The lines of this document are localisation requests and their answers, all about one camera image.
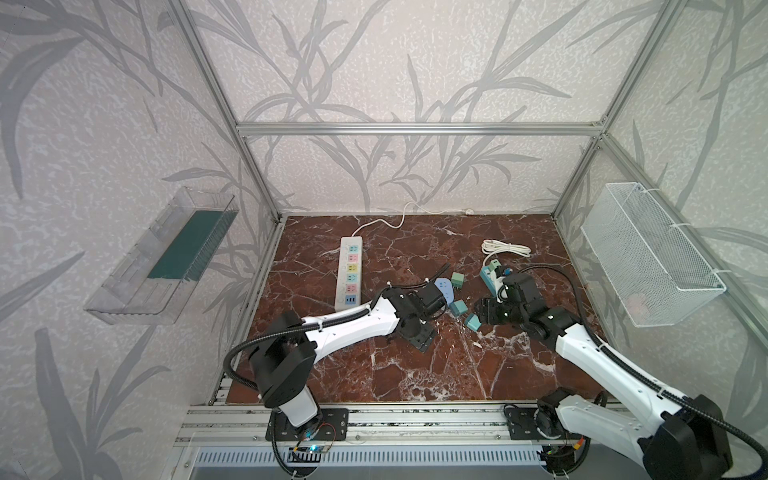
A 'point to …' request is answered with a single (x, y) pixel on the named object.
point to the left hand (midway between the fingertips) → (421, 327)
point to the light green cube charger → (457, 280)
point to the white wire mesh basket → (660, 271)
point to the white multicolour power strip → (348, 271)
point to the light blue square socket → (446, 288)
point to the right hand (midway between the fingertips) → (484, 295)
